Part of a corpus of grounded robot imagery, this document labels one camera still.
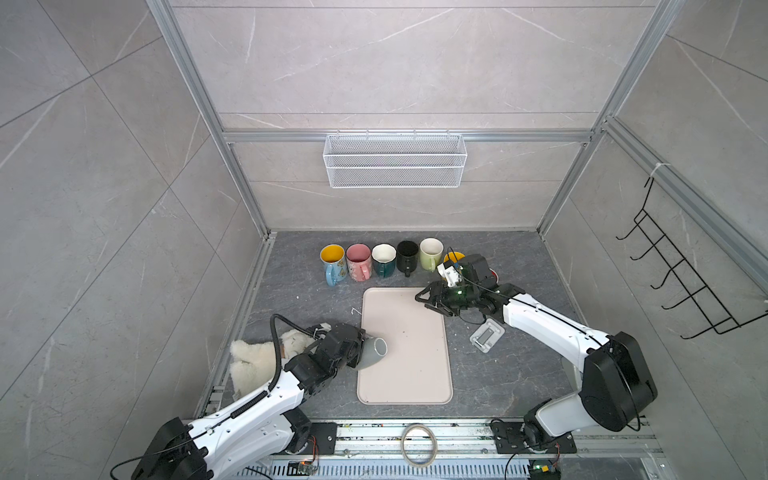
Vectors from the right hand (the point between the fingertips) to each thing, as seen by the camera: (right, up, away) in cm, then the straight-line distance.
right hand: (419, 298), depth 82 cm
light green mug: (+6, +13, +23) cm, 27 cm away
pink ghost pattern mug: (-19, +10, +16) cm, 27 cm away
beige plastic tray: (-1, -21, +2) cm, 21 cm away
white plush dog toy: (-44, -17, -5) cm, 47 cm away
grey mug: (-13, -13, -5) cm, 19 cm away
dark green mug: (-11, +11, +19) cm, 25 cm away
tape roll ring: (+2, -33, -6) cm, 33 cm away
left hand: (-14, -6, -1) cm, 15 cm away
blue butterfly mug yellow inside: (-27, +11, +17) cm, 34 cm away
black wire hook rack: (+58, 0, -23) cm, 63 cm away
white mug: (+31, +5, +27) cm, 42 cm away
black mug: (-2, +12, +19) cm, 23 cm away
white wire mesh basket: (-6, +45, +19) cm, 49 cm away
